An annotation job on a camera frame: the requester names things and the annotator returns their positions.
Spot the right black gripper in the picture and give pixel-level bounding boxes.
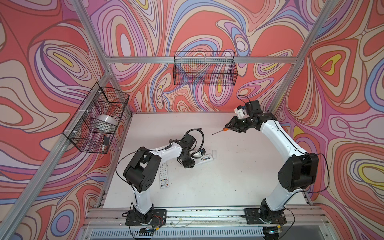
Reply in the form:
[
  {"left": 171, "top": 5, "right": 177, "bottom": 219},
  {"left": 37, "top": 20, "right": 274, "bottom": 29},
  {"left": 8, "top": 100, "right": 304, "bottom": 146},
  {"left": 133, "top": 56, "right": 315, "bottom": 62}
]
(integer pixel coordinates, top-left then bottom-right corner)
[{"left": 224, "top": 116, "right": 255, "bottom": 134}]

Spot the orange black screwdriver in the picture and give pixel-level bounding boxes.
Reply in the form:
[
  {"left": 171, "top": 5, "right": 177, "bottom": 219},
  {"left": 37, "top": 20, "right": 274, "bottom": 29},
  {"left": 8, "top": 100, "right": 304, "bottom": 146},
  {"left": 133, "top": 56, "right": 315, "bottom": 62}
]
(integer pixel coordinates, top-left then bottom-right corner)
[{"left": 212, "top": 128, "right": 229, "bottom": 136}]

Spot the white remote control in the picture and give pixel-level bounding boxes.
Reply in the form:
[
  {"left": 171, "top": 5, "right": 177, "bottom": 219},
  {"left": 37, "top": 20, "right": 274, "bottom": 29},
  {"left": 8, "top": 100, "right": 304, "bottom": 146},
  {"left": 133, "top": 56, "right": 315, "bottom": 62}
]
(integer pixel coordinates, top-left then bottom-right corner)
[
  {"left": 158, "top": 163, "right": 170, "bottom": 189},
  {"left": 195, "top": 154, "right": 214, "bottom": 166}
]

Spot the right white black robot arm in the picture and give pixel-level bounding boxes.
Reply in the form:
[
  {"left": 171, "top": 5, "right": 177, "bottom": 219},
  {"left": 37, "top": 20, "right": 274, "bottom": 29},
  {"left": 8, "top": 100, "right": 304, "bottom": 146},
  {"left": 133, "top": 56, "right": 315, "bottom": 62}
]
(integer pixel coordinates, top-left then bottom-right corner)
[{"left": 225, "top": 101, "right": 319, "bottom": 224}]

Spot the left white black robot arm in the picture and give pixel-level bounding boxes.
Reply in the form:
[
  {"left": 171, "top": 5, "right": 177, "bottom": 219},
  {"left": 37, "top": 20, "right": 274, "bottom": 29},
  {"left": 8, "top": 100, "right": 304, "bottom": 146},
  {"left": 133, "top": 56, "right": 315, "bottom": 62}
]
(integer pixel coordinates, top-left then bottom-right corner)
[{"left": 123, "top": 129, "right": 206, "bottom": 216}]

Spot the small black item in basket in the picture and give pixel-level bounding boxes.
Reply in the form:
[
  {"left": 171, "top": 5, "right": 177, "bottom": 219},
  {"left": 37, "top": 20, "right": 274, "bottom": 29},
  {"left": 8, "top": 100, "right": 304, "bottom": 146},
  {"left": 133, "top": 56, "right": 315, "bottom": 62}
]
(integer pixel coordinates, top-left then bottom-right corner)
[{"left": 103, "top": 135, "right": 111, "bottom": 147}]

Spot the white tape roll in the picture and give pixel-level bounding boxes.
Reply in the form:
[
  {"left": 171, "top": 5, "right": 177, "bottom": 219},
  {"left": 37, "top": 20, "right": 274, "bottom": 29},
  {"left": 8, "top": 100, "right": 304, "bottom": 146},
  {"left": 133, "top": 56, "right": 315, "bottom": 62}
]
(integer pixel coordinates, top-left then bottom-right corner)
[{"left": 96, "top": 114, "right": 118, "bottom": 126}]

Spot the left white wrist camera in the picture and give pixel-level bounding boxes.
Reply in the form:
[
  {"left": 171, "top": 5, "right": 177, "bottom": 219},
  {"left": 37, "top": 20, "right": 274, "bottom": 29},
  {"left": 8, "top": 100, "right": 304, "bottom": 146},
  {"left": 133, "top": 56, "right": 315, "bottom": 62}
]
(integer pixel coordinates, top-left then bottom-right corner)
[{"left": 199, "top": 148, "right": 206, "bottom": 157}]

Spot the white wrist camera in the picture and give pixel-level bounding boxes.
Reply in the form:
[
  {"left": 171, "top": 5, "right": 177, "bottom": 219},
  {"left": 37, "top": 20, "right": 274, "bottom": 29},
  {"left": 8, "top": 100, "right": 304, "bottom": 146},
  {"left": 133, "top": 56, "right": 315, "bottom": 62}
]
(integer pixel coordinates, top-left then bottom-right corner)
[
  {"left": 234, "top": 106, "right": 247, "bottom": 119},
  {"left": 199, "top": 148, "right": 206, "bottom": 157}
]

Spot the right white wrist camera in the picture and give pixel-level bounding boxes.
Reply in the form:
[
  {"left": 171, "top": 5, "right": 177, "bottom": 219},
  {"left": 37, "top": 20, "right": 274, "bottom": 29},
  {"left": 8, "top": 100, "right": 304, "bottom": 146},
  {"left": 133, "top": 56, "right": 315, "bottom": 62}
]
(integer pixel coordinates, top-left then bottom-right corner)
[{"left": 234, "top": 106, "right": 247, "bottom": 119}]

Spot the black wire basket back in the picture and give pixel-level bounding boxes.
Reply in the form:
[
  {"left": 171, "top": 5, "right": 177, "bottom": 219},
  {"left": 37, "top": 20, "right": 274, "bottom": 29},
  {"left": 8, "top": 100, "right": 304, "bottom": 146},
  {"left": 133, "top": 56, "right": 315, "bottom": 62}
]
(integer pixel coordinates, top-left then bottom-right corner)
[{"left": 173, "top": 50, "right": 238, "bottom": 86}]

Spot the black wire basket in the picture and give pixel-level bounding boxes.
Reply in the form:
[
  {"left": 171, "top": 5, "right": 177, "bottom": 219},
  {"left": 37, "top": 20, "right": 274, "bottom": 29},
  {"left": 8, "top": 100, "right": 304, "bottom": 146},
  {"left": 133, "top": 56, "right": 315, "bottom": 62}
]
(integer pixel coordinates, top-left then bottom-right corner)
[
  {"left": 173, "top": 50, "right": 238, "bottom": 86},
  {"left": 63, "top": 83, "right": 130, "bottom": 154}
]

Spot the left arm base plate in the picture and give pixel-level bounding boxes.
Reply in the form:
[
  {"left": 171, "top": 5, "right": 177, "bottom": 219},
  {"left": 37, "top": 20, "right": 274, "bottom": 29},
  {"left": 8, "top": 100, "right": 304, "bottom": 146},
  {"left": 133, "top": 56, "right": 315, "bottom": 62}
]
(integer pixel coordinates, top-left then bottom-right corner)
[{"left": 123, "top": 208, "right": 167, "bottom": 227}]

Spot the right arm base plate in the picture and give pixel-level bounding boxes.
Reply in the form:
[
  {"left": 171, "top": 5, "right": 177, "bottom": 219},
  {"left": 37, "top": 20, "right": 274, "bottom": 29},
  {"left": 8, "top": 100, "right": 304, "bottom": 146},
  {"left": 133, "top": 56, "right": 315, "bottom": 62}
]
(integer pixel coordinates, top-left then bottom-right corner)
[{"left": 244, "top": 206, "right": 287, "bottom": 225}]

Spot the black wire basket left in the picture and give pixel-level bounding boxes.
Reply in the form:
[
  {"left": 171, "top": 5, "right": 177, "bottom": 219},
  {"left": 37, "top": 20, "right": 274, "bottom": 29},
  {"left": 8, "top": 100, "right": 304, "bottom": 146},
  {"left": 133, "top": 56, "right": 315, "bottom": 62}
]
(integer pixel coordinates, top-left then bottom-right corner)
[{"left": 63, "top": 83, "right": 130, "bottom": 154}]

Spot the aluminium front rail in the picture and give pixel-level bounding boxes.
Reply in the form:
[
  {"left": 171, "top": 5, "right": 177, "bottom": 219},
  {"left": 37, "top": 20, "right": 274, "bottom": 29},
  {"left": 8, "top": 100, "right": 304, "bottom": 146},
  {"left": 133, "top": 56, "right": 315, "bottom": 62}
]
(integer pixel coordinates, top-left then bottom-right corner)
[{"left": 84, "top": 205, "right": 330, "bottom": 228}]

